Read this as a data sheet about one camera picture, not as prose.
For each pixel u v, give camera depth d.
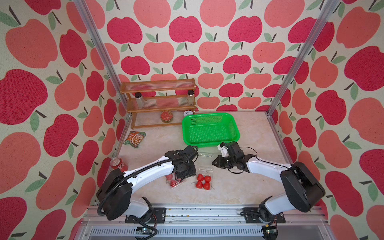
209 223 0.75
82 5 0.69
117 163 0.82
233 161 0.70
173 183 0.81
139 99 0.98
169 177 0.84
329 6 0.69
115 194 0.41
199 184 0.82
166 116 1.14
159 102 1.18
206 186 0.82
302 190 0.44
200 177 0.84
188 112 1.12
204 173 0.86
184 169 0.60
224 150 0.83
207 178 0.84
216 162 0.84
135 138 1.03
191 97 1.01
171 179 0.84
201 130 1.11
